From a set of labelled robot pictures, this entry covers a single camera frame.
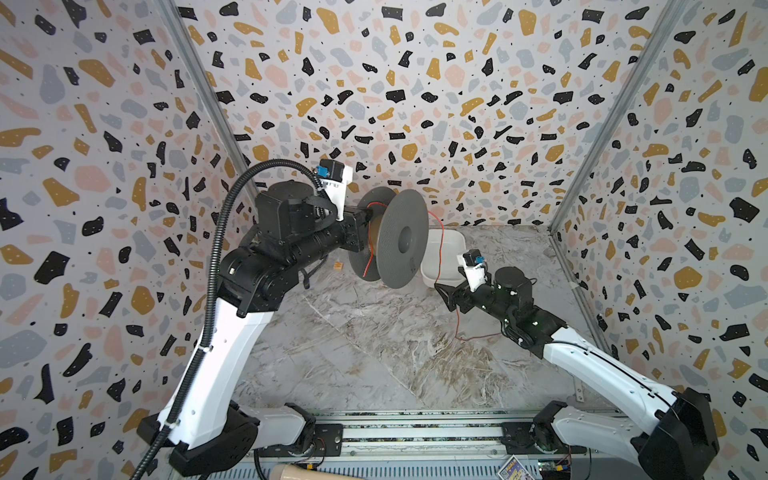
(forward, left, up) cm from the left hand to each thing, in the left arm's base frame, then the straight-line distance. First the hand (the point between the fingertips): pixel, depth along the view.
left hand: (372, 205), depth 54 cm
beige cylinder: (-36, +18, -51) cm, 65 cm away
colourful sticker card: (-37, -31, -48) cm, 68 cm away
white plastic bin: (+2, -15, -21) cm, 26 cm away
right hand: (+2, -16, -24) cm, 29 cm away
